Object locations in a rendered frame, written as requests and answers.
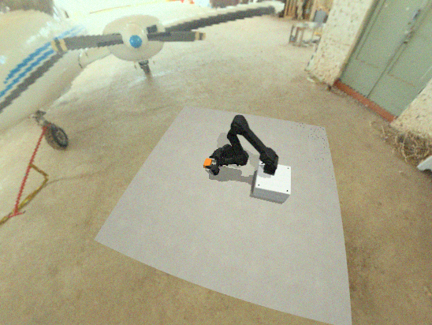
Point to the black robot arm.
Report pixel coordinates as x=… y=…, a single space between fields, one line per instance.
x=235 y=154

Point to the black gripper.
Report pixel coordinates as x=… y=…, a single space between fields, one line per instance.
x=214 y=168

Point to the orange block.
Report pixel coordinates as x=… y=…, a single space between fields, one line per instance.
x=207 y=162

